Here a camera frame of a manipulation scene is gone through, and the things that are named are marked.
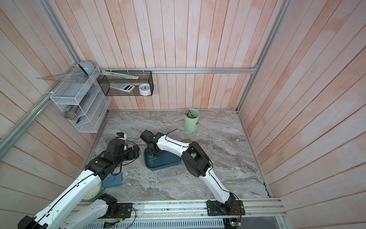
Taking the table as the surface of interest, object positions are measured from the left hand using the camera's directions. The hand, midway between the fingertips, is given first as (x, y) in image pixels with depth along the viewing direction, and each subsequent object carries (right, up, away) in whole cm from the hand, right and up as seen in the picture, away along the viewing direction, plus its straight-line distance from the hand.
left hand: (132, 150), depth 80 cm
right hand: (+8, -4, +15) cm, 17 cm away
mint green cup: (+36, +15, +22) cm, 45 cm away
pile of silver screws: (+9, -8, +11) cm, 16 cm away
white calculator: (-11, +41, +18) cm, 46 cm away
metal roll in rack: (-32, +21, -3) cm, 38 cm away
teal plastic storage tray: (+17, -9, +13) cm, 23 cm away
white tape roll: (+4, +39, +15) cm, 42 cm away
